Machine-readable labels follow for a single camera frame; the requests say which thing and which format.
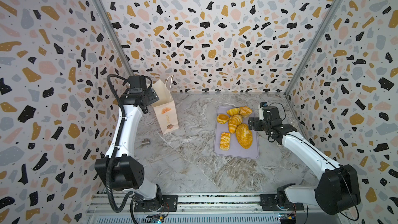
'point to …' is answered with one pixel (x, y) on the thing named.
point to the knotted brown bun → (245, 111)
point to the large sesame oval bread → (244, 135)
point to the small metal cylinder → (146, 142)
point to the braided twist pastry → (225, 141)
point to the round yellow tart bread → (222, 118)
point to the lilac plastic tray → (232, 137)
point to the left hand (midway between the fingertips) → (146, 94)
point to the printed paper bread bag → (165, 109)
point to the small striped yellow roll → (233, 111)
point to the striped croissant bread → (233, 121)
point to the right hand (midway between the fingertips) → (254, 117)
